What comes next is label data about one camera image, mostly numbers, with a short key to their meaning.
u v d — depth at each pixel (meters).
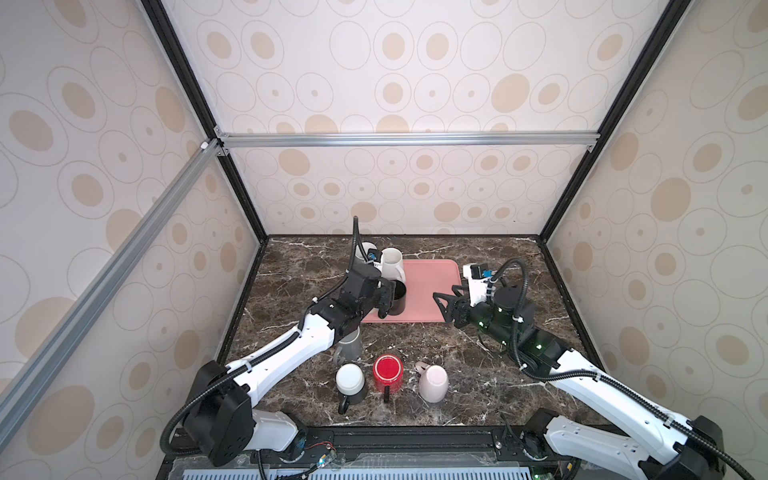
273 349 0.46
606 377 0.47
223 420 0.40
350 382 0.76
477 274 0.61
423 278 1.09
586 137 0.92
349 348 0.83
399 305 0.97
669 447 0.40
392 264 1.01
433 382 0.75
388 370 0.80
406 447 0.75
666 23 0.69
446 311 0.66
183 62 0.75
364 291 0.61
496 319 0.57
